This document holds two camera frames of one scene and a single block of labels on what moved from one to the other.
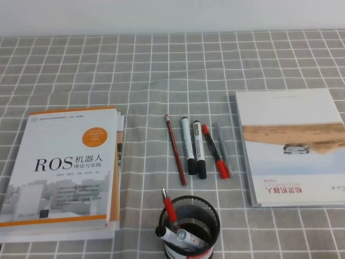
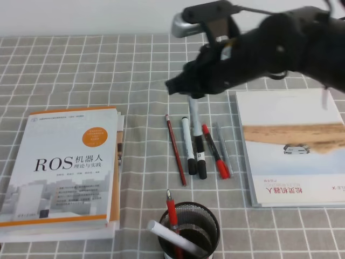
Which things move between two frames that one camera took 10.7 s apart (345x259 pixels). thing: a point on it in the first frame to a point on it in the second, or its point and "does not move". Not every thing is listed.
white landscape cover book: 293,145 does not move
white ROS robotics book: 63,174 does not move
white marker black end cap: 168,234 to 196,123
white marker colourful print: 186,237 to 175,237
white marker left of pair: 192,169 does not move
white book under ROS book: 104,234 does not move
